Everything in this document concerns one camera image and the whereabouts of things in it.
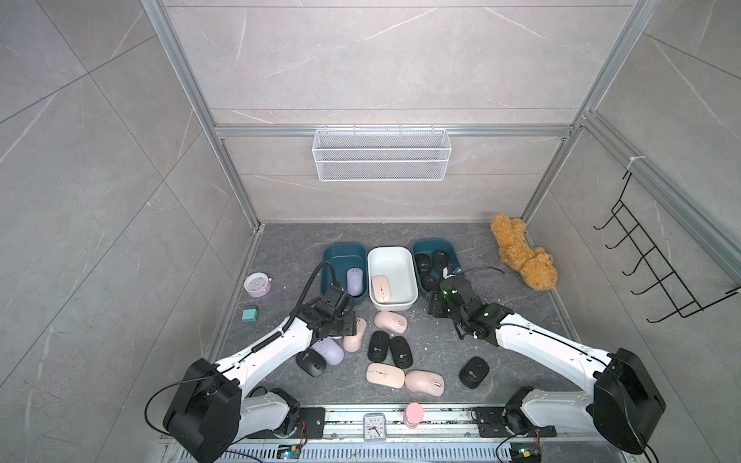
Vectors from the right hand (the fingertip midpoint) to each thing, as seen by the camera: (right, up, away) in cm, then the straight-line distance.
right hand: (437, 297), depth 85 cm
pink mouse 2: (-14, -8, +3) cm, 16 cm away
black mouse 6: (-37, -18, -3) cm, 42 cm away
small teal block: (-59, -7, +6) cm, 60 cm away
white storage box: (-12, +4, +17) cm, 21 cm away
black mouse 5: (+9, -20, -5) cm, 23 cm away
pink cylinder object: (-9, -25, -17) cm, 32 cm away
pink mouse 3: (-17, +1, +13) cm, 21 cm away
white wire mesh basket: (-17, +48, +16) cm, 53 cm away
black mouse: (-1, +9, +18) cm, 20 cm away
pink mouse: (-26, -14, 0) cm, 29 cm away
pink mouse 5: (-4, -22, -7) cm, 24 cm away
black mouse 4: (-11, -16, -2) cm, 19 cm away
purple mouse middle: (-31, -16, -1) cm, 35 cm away
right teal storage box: (+1, +15, +23) cm, 28 cm away
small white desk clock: (-19, -30, -14) cm, 38 cm away
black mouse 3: (-18, -14, -1) cm, 23 cm away
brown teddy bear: (+35, +9, +10) cm, 38 cm away
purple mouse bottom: (-26, +2, +13) cm, 29 cm away
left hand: (-26, -6, 0) cm, 27 cm away
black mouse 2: (+5, +11, +19) cm, 23 cm away
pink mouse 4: (-16, -21, -5) cm, 27 cm away
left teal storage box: (-30, +12, +22) cm, 39 cm away
